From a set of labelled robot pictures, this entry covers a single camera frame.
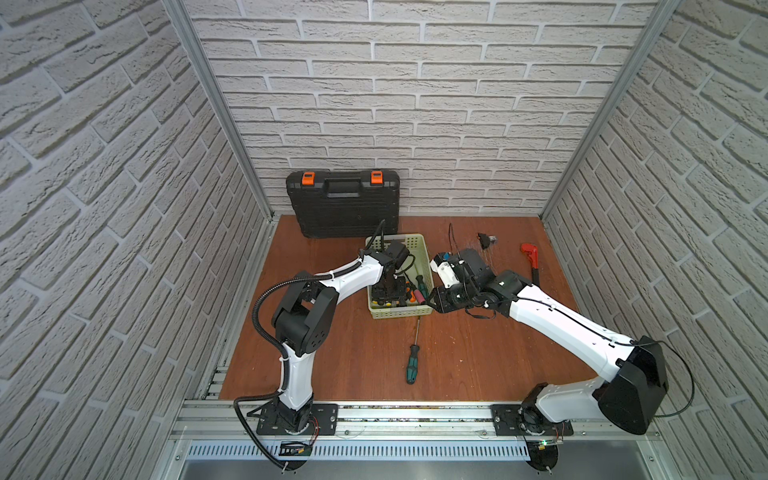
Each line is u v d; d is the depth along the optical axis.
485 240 1.10
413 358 0.81
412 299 0.94
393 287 0.82
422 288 0.97
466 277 0.61
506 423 0.74
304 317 0.50
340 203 0.95
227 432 0.74
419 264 0.82
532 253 1.07
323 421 0.73
